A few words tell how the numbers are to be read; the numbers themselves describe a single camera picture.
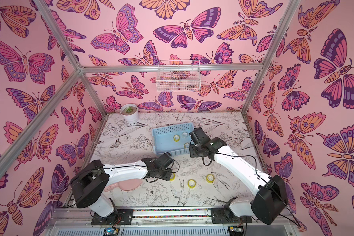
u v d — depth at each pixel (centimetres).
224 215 66
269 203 39
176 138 104
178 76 95
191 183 84
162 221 73
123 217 74
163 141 103
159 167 67
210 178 86
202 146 58
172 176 81
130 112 107
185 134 106
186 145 99
